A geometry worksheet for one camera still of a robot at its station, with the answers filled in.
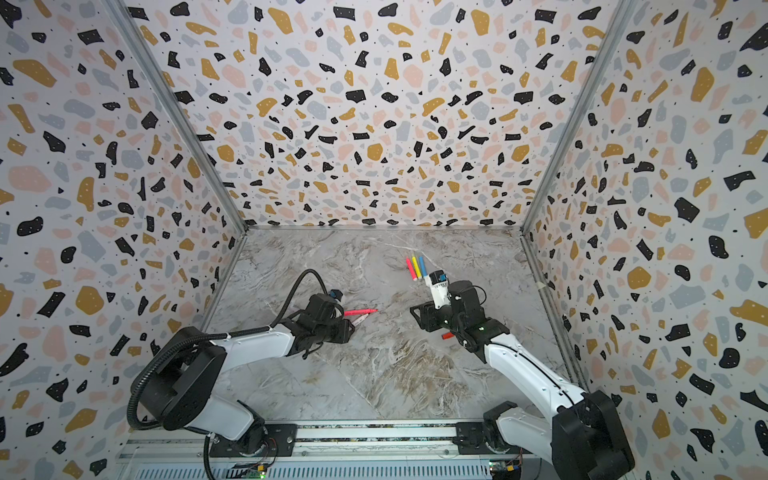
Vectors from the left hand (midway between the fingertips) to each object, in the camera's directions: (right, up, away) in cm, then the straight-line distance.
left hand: (351, 323), depth 90 cm
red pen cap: (+29, -4, +2) cm, 30 cm away
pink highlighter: (+1, +2, +7) cm, 8 cm away
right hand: (+19, +8, -9) cm, 22 cm away
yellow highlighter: (+21, +15, +17) cm, 31 cm away
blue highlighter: (+23, +16, +19) cm, 34 cm away
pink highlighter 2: (+19, +16, +19) cm, 31 cm away
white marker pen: (+2, 0, +4) cm, 5 cm away
